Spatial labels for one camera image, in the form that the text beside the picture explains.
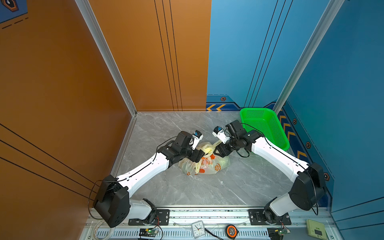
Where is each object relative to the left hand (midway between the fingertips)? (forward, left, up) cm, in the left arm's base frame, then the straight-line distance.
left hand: (199, 148), depth 82 cm
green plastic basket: (+33, -50, -13) cm, 61 cm away
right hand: (0, -10, 0) cm, 10 cm away
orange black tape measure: (-36, -15, -11) cm, 41 cm away
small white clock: (-35, 0, -13) cm, 38 cm away
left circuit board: (-36, +24, -16) cm, 47 cm away
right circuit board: (-36, -37, -15) cm, 54 cm away
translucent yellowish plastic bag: (-6, -6, -6) cm, 10 cm away
